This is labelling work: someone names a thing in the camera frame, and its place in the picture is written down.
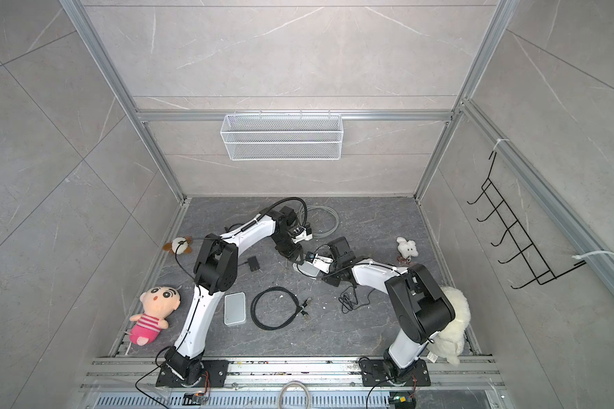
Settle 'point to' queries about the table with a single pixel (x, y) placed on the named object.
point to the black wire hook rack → (541, 273)
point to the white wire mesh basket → (282, 137)
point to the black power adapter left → (253, 263)
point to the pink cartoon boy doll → (158, 303)
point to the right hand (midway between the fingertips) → (325, 264)
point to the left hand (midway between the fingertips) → (300, 257)
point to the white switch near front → (234, 308)
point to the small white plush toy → (407, 249)
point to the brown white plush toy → (179, 245)
